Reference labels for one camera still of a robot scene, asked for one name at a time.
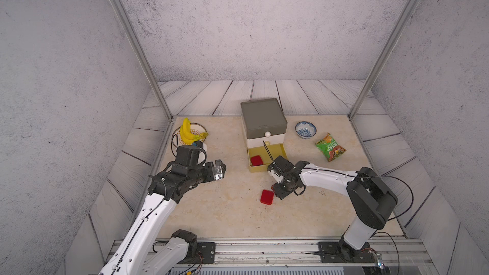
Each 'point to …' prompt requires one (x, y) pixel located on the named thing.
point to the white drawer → (270, 141)
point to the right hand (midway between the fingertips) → (281, 190)
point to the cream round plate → (195, 128)
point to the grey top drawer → (263, 118)
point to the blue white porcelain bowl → (305, 130)
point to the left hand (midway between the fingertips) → (219, 169)
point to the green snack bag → (330, 148)
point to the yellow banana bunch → (186, 135)
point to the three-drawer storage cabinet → (267, 153)
